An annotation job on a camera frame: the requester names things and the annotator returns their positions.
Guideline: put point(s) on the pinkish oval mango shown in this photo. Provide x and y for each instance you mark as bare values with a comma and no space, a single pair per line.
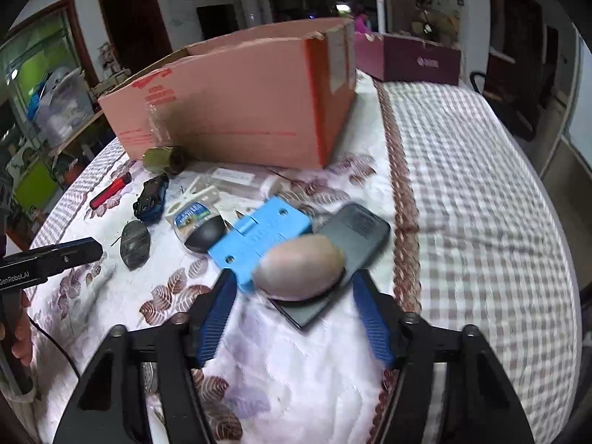
300,270

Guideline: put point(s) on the clear storage bin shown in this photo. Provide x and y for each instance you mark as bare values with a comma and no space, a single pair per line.
64,101

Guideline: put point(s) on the maroon gift box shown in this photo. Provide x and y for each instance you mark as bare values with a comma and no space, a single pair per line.
416,62

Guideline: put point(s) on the white plastic clip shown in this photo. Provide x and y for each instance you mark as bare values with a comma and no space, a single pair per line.
196,192

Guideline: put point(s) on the small bottle blue label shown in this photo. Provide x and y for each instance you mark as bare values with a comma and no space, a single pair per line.
192,215

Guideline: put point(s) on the red black pen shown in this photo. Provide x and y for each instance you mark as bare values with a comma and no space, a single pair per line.
110,191

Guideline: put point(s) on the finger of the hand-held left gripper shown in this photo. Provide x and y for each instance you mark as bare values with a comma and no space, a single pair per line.
78,250

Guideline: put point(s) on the blue black toy car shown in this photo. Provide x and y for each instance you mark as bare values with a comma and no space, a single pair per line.
150,196

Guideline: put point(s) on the black television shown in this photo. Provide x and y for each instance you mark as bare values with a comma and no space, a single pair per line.
217,23

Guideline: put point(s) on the clear flat package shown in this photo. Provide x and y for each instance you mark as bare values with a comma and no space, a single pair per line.
231,176

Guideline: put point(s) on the olive tape roll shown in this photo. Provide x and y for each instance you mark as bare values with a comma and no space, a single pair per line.
162,159

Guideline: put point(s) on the black smartphone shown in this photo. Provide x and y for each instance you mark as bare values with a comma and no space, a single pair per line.
356,236

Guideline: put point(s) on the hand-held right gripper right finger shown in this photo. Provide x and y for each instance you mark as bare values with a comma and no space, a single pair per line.
374,323

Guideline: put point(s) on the round black-lidded container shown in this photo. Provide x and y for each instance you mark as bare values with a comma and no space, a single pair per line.
206,237

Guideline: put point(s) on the dark wooden door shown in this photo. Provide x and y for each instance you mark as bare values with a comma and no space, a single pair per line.
134,23
522,23

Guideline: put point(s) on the pink bag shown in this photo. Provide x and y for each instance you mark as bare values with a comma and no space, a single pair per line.
360,21

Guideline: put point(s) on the brown cardboard box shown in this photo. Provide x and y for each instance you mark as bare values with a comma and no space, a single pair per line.
231,115

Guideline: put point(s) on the black office chair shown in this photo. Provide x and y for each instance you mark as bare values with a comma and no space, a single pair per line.
504,97

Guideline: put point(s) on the white standing air conditioner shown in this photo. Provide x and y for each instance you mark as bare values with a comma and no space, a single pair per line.
249,9

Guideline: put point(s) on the dark grey stone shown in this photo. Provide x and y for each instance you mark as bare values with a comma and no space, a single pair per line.
134,243

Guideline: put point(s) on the blue plastic hinge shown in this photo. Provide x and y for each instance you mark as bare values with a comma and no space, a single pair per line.
259,236

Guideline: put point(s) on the dark floor fan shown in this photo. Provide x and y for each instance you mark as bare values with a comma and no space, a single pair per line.
432,21

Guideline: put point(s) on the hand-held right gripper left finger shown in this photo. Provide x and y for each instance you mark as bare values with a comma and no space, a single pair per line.
215,319

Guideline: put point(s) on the person's left hand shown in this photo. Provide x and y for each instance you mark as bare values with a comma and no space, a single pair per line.
23,347

